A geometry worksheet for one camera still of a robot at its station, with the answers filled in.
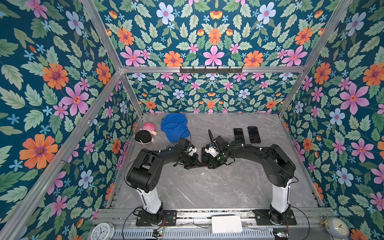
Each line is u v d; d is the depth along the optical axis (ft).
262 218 2.39
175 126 3.53
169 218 2.41
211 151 2.83
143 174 1.58
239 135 3.43
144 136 3.18
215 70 3.00
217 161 2.67
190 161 2.70
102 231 2.21
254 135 3.52
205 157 3.06
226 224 2.22
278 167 1.71
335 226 2.22
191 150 2.76
